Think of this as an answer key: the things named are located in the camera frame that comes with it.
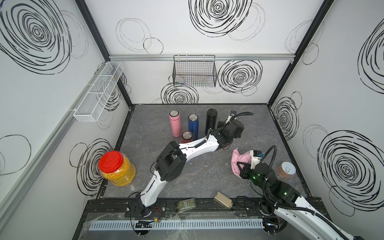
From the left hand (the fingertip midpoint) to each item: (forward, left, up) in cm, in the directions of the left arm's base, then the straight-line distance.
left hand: (233, 125), depth 87 cm
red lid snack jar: (-27, +59, +1) cm, 65 cm away
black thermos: (+3, +12, -2) cm, 13 cm away
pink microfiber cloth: (-20, -4, -2) cm, 20 cm away
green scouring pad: (-39, +26, -14) cm, 49 cm away
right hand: (-22, -1, -6) cm, 23 cm away
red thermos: (-11, +26, +3) cm, 29 cm away
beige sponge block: (-37, +7, -14) cm, 40 cm away
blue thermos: (0, +23, -2) cm, 23 cm away
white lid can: (-22, -29, -11) cm, 38 cm away
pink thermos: (+2, +34, +3) cm, 35 cm away
